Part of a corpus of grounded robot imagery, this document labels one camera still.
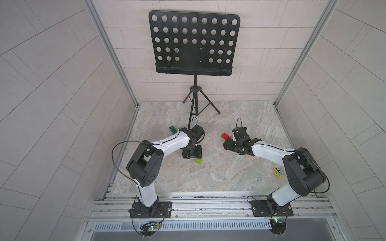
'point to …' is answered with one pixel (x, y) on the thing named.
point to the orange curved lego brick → (249, 154)
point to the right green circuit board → (278, 225)
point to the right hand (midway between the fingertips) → (225, 144)
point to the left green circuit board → (149, 228)
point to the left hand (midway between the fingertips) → (198, 156)
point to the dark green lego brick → (173, 130)
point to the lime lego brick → (198, 160)
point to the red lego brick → (225, 136)
